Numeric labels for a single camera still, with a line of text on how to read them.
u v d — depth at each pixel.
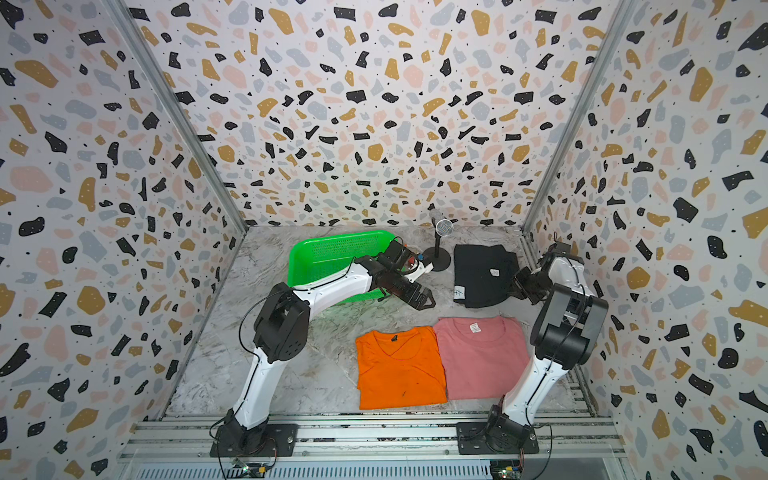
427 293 0.83
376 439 0.76
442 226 0.88
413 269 0.83
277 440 0.73
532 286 0.83
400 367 0.85
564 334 0.53
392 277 0.80
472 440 0.73
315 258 1.11
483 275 1.06
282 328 0.55
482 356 0.89
